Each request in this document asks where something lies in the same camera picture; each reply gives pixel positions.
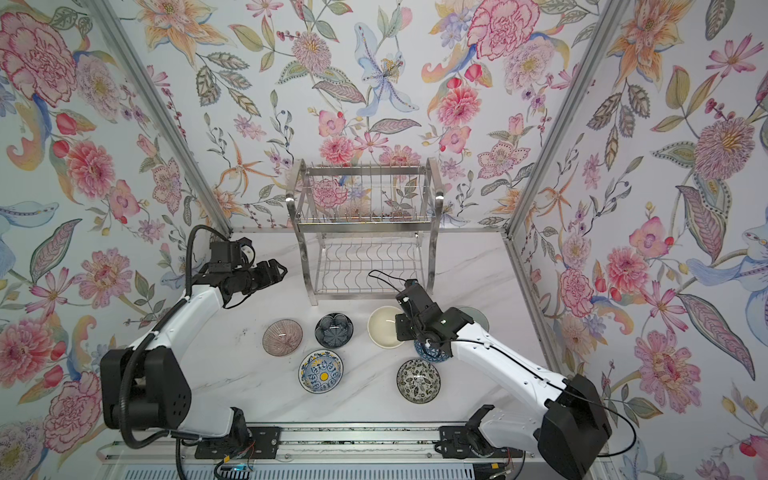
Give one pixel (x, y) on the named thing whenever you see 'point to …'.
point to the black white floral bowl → (418, 381)
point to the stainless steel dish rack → (365, 230)
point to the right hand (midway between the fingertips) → (402, 321)
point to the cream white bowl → (381, 327)
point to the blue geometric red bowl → (432, 354)
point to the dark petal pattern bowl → (334, 330)
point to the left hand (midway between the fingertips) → (282, 272)
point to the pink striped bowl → (282, 337)
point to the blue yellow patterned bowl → (321, 371)
